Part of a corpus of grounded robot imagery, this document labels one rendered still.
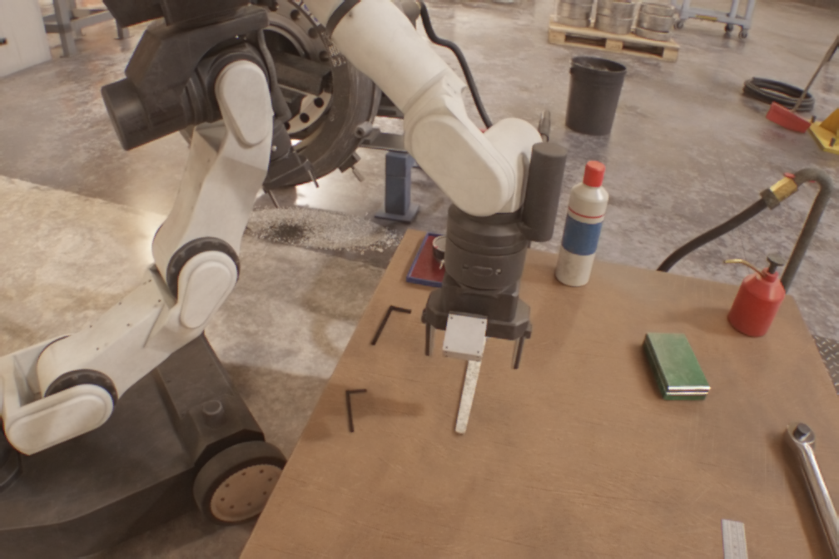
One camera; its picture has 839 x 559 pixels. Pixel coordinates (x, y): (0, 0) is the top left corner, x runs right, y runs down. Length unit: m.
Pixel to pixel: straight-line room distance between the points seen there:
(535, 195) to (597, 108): 2.60
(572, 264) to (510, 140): 0.50
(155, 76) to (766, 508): 1.05
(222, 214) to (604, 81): 2.39
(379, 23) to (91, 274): 1.68
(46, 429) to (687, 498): 1.06
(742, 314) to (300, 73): 1.25
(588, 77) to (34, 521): 2.89
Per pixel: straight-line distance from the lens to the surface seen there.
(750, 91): 4.95
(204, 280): 1.05
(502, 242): 0.57
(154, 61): 0.93
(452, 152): 0.52
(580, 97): 3.15
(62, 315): 1.95
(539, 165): 0.54
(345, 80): 1.63
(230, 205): 1.06
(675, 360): 0.92
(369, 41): 0.56
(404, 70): 0.56
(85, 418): 1.17
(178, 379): 1.29
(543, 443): 0.78
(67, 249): 2.30
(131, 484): 1.17
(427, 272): 1.03
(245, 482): 1.16
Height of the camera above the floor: 1.06
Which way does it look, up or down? 36 degrees down
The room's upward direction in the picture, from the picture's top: 3 degrees clockwise
